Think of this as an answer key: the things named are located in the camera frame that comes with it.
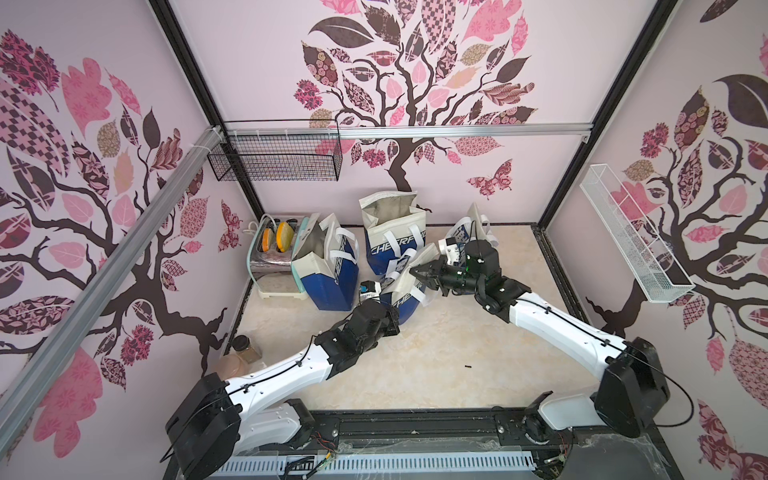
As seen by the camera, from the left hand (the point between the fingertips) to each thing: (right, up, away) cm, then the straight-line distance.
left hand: (398, 319), depth 80 cm
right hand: (+3, +13, -6) cm, 15 cm away
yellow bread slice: (-36, +24, +12) cm, 44 cm away
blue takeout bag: (-20, +17, -1) cm, 26 cm away
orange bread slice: (-40, +22, +10) cm, 47 cm away
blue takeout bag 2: (+2, +9, -9) cm, 13 cm away
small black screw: (+20, -15, +5) cm, 26 cm away
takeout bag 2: (+25, +26, +15) cm, 39 cm away
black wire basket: (-50, +57, +41) cm, 86 cm away
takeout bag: (-1, +26, +9) cm, 27 cm away
